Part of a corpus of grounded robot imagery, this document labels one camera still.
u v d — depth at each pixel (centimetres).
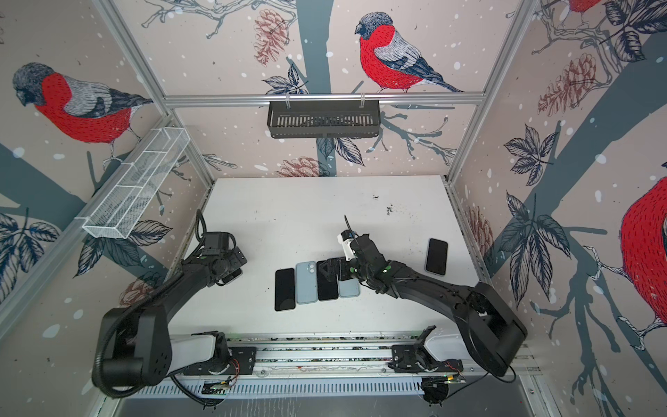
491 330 42
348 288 87
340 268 73
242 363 73
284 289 87
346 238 76
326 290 87
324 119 107
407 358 73
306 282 89
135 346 41
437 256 100
